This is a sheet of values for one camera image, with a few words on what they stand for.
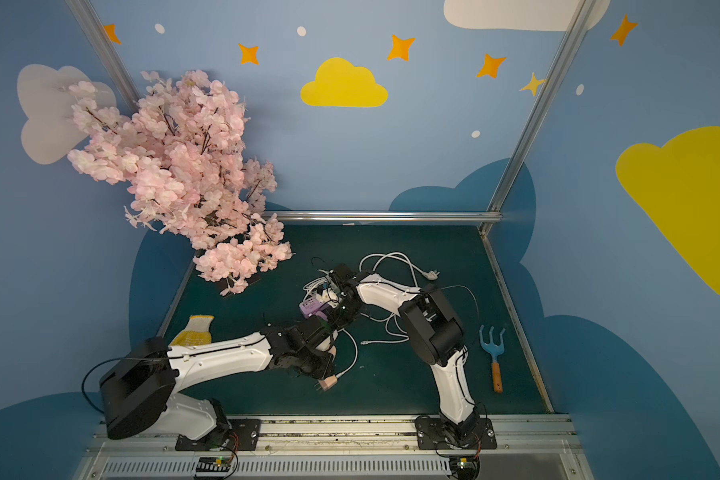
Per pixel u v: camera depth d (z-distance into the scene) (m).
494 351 0.88
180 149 0.65
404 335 0.88
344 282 0.77
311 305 0.96
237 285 0.69
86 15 0.69
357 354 0.86
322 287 0.88
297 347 0.65
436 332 0.53
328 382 0.80
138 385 0.42
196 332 0.92
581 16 0.70
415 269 1.08
